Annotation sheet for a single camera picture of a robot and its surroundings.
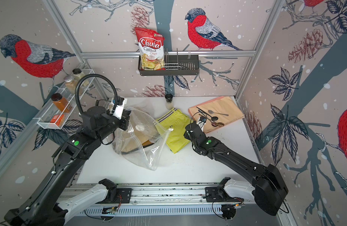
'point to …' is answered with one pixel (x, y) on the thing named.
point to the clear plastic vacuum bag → (148, 157)
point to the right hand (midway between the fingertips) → (188, 128)
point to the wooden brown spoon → (219, 124)
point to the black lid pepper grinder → (169, 103)
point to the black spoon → (213, 118)
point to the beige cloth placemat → (218, 112)
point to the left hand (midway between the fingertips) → (132, 106)
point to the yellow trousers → (172, 125)
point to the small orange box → (57, 119)
